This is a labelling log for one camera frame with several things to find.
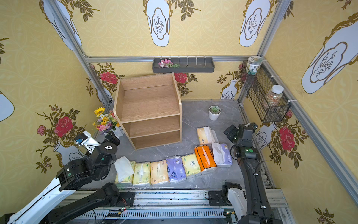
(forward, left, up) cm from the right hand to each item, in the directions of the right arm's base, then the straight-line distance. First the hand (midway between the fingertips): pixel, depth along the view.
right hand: (236, 131), depth 79 cm
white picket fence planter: (+4, +74, -11) cm, 75 cm away
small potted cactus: (+23, +8, -11) cm, 27 cm away
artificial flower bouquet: (+5, +79, -2) cm, 79 cm away
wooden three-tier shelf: (+4, +48, +14) cm, 50 cm away
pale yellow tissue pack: (-22, +53, -13) cm, 59 cm away
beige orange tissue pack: (-20, +43, -13) cm, 49 cm away
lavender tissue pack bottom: (-9, +7, -11) cm, 16 cm away
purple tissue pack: (-19, +34, -13) cm, 41 cm away
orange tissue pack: (-11, +17, -11) cm, 23 cm away
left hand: (-13, +67, +12) cm, 70 cm away
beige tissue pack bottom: (+5, +15, -13) cm, 20 cm away
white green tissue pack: (-21, +62, -10) cm, 67 cm away
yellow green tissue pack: (-15, +25, -14) cm, 32 cm away
